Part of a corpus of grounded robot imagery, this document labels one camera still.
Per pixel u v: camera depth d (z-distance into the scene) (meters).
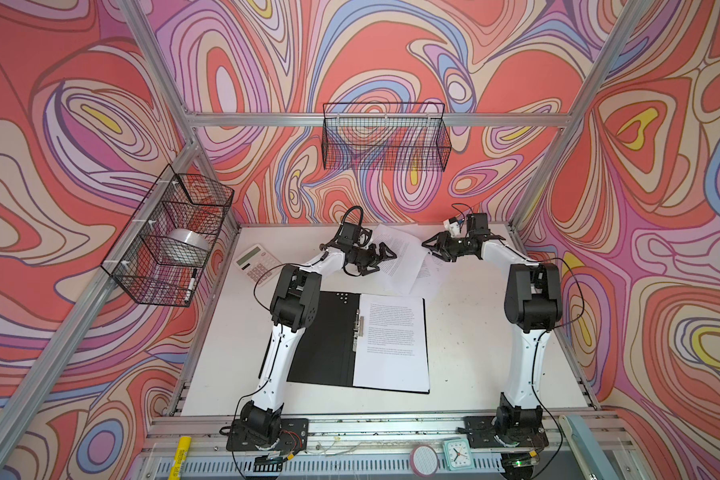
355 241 0.92
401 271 1.02
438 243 0.92
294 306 0.65
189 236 0.74
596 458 0.66
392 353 0.87
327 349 0.88
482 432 0.72
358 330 0.92
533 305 0.59
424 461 0.67
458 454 0.69
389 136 0.96
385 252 0.96
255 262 1.05
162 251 0.72
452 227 0.97
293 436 0.72
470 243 0.82
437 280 1.03
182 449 0.70
